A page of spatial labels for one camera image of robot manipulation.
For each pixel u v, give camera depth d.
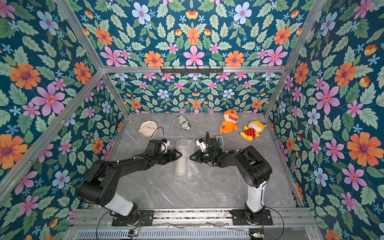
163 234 0.76
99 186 0.45
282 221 0.68
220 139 0.96
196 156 0.86
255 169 0.52
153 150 0.73
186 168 0.86
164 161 0.82
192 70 0.92
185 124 1.10
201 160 0.81
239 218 0.72
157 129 1.09
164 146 0.79
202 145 0.88
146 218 0.74
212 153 0.77
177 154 0.86
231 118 1.08
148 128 1.08
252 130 1.03
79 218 0.75
